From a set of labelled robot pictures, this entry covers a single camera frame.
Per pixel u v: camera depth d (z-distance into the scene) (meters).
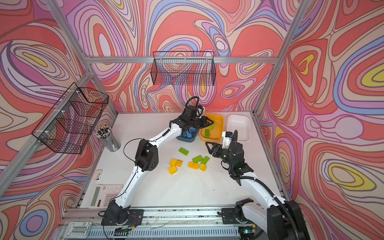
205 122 0.86
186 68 0.96
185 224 0.72
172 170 0.87
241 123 1.11
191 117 0.81
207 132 1.03
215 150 0.72
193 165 0.91
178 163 0.91
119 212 0.64
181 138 0.99
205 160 0.93
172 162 0.91
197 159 0.93
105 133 0.86
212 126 0.93
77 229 0.69
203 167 0.89
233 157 0.61
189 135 1.03
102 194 0.79
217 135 1.06
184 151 0.97
